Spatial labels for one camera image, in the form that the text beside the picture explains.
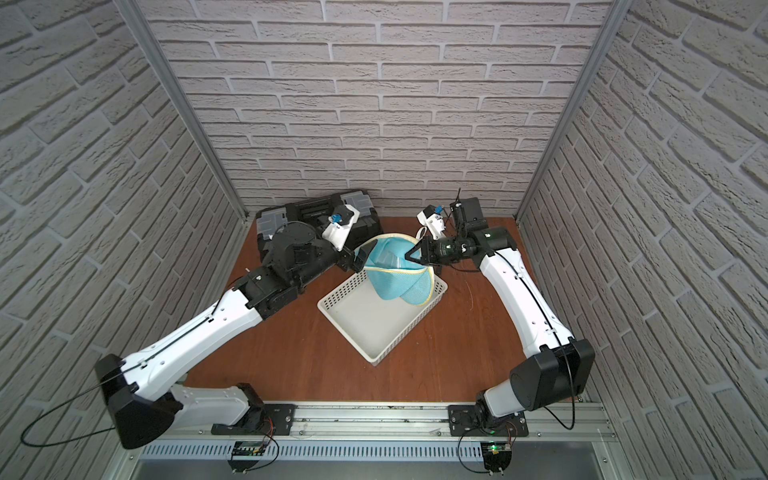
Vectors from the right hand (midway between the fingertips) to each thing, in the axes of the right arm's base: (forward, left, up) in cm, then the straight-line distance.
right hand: (413, 256), depth 74 cm
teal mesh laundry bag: (-5, +6, +1) cm, 8 cm away
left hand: (+3, +11, +10) cm, 15 cm away
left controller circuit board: (-35, +45, -29) cm, 64 cm away
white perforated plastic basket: (-7, +12, -25) cm, 28 cm away
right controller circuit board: (-40, -17, -29) cm, 52 cm away
